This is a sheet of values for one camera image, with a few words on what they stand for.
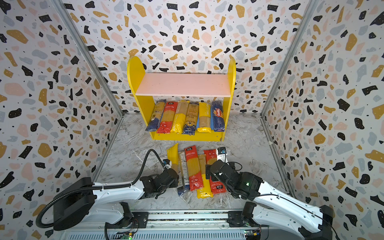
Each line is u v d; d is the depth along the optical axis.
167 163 0.78
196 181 0.81
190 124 0.92
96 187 0.47
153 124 0.92
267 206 0.47
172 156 0.92
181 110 1.02
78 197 0.47
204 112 1.00
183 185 0.83
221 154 0.62
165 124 0.91
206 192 0.81
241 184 0.50
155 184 0.63
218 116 0.97
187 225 0.73
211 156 0.95
